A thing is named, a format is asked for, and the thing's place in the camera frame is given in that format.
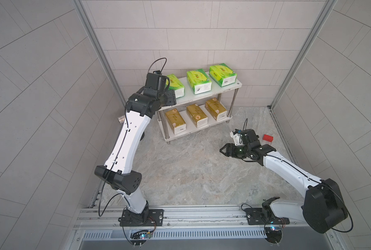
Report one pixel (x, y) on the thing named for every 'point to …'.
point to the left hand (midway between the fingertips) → (171, 94)
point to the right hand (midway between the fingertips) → (223, 150)
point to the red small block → (268, 138)
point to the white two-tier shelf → (202, 101)
